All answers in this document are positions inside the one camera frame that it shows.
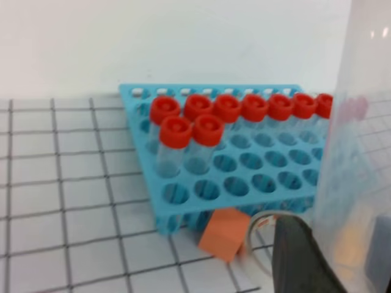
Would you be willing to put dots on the white black-grid table mat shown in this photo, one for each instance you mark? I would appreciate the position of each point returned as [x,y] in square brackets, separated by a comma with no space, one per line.
[76,214]

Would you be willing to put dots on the clear test tube red cap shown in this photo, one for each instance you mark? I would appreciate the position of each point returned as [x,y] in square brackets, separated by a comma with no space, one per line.
[354,182]

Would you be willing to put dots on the orange foam cube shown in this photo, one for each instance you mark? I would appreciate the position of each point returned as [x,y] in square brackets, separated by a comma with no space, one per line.
[225,233]

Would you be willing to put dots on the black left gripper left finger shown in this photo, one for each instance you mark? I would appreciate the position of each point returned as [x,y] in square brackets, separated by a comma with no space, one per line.
[298,264]

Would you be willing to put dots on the blue test tube rack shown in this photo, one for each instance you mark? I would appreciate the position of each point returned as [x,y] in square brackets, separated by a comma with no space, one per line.
[252,172]

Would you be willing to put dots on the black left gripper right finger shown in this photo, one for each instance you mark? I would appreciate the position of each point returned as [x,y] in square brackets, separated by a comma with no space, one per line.
[378,259]

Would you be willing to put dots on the white tape roll near rack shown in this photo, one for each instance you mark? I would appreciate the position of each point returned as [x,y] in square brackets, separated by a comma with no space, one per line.
[255,255]

